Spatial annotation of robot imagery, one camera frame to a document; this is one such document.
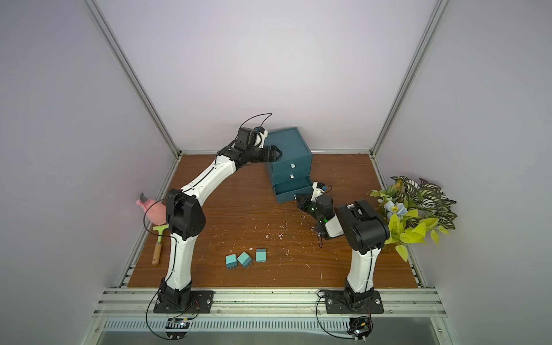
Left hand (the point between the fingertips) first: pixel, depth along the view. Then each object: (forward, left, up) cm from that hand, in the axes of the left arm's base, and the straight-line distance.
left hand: (279, 152), depth 90 cm
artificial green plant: (-31, -44, +4) cm, 54 cm away
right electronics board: (-59, -28, -23) cm, 69 cm away
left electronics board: (-60, +34, -25) cm, 74 cm away
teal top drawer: (-4, -6, -3) cm, 8 cm away
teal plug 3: (-37, +6, -20) cm, 43 cm away
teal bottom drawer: (-11, -3, -14) cm, 18 cm away
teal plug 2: (-39, +13, -20) cm, 46 cm away
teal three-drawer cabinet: (-4, -4, -10) cm, 12 cm away
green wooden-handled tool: (-37, +48, -21) cm, 64 cm away
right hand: (-11, -8, -14) cm, 20 cm away
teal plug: (-40, +18, -20) cm, 48 cm away
